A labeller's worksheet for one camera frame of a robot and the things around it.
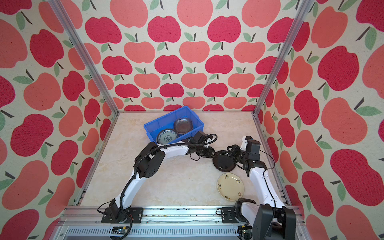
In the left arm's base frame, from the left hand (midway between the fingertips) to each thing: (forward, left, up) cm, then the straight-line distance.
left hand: (218, 158), depth 92 cm
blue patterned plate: (+18, +35, 0) cm, 39 cm away
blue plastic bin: (+28, +34, +4) cm, 45 cm away
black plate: (-1, -3, -2) cm, 4 cm away
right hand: (+1, -7, +10) cm, 12 cm away
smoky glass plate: (+28, +23, -1) cm, 36 cm away
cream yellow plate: (-17, -5, -1) cm, 18 cm away
